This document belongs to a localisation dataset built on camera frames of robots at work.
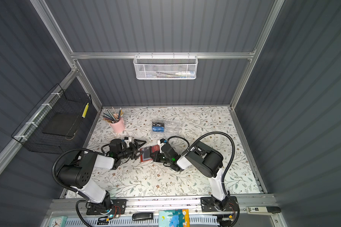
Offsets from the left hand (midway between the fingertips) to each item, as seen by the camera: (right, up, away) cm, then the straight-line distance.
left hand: (146, 147), depth 89 cm
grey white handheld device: (+62, -27, -20) cm, 71 cm away
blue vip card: (+6, +11, +11) cm, 17 cm away
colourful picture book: (+17, -31, -20) cm, 41 cm away
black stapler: (+2, -29, -21) cm, 36 cm away
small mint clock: (-39, -32, -21) cm, 55 cm away
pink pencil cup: (-22, +13, +10) cm, 28 cm away
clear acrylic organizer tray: (+15, +13, +17) cm, 26 cm away
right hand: (+2, -5, 0) cm, 6 cm away
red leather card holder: (-1, -6, +2) cm, 6 cm away
